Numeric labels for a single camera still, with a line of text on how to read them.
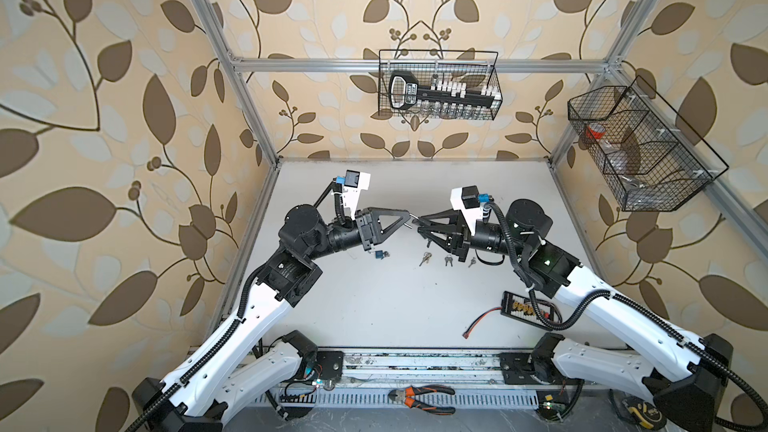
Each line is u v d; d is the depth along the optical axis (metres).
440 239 0.58
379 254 0.95
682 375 0.39
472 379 0.74
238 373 0.52
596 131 0.88
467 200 0.50
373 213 0.53
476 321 0.82
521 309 0.83
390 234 0.55
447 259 0.94
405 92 0.85
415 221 0.58
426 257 0.94
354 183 0.53
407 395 0.71
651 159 0.73
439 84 0.82
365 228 0.51
